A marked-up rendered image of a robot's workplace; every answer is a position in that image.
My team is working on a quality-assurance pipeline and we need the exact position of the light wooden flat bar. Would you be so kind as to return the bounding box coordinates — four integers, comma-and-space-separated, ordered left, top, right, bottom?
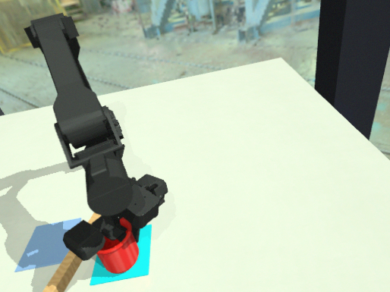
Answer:
43, 212, 101, 292

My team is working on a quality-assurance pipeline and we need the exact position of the red cup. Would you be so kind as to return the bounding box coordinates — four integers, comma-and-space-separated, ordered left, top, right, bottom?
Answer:
96, 217, 140, 274

